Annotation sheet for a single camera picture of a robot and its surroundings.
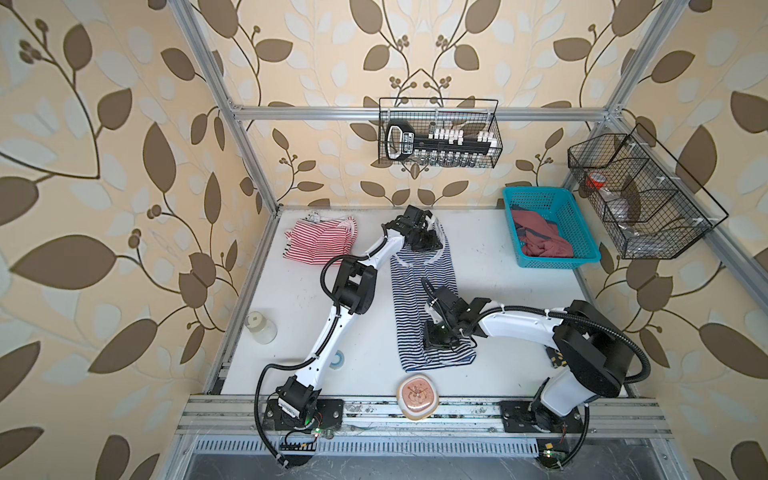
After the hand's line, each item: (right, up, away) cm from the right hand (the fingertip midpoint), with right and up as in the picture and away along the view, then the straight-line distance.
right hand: (422, 348), depth 84 cm
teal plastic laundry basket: (+55, +44, +29) cm, 76 cm away
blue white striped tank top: (-3, +21, +18) cm, 28 cm away
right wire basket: (+56, +40, -12) cm, 69 cm away
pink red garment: (+43, +29, +20) cm, 55 cm away
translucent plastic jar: (-45, +6, -2) cm, 45 cm away
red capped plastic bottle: (+50, +48, +1) cm, 70 cm away
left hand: (+10, +30, +21) cm, 38 cm away
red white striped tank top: (-36, +30, +23) cm, 52 cm away
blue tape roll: (-23, -4, -1) cm, 23 cm away
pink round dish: (-2, -9, -9) cm, 13 cm away
